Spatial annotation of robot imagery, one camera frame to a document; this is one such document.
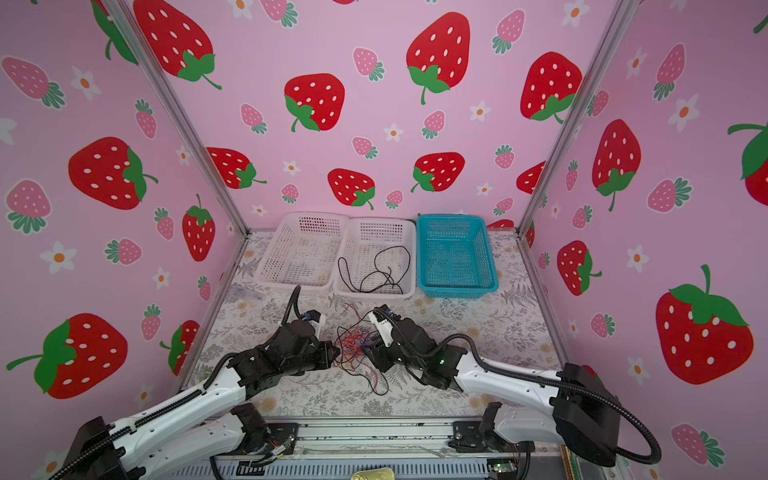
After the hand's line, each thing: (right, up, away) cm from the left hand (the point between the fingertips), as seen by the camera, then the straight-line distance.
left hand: (343, 351), depth 79 cm
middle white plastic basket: (+8, +24, +31) cm, 40 cm away
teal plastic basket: (+37, +25, +33) cm, 56 cm away
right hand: (+6, +3, -3) cm, 7 cm away
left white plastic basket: (-22, +28, +35) cm, 50 cm away
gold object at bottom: (+12, -24, -13) cm, 29 cm away
